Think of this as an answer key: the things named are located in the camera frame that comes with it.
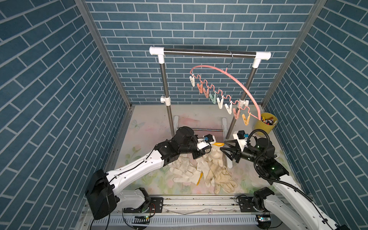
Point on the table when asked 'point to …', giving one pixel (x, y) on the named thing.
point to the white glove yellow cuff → (202, 166)
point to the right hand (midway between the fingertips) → (225, 146)
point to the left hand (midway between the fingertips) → (213, 146)
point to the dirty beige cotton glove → (223, 181)
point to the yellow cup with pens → (267, 122)
